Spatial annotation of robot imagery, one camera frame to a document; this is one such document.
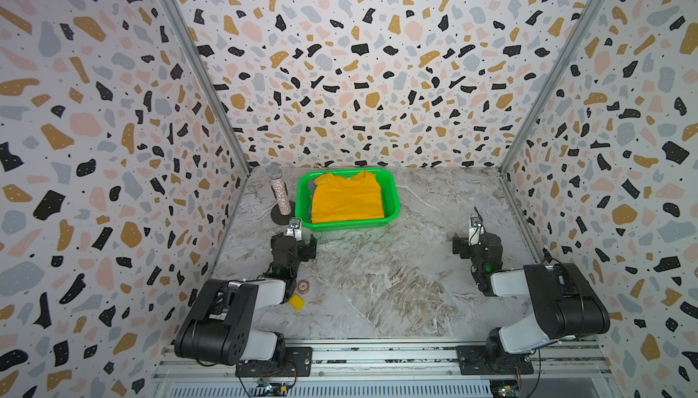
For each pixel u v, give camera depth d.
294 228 0.79
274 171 0.82
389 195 1.05
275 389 0.70
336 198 1.03
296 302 0.84
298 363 0.73
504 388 0.71
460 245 0.86
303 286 0.87
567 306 0.46
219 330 0.44
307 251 0.84
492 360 0.68
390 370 0.73
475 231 0.81
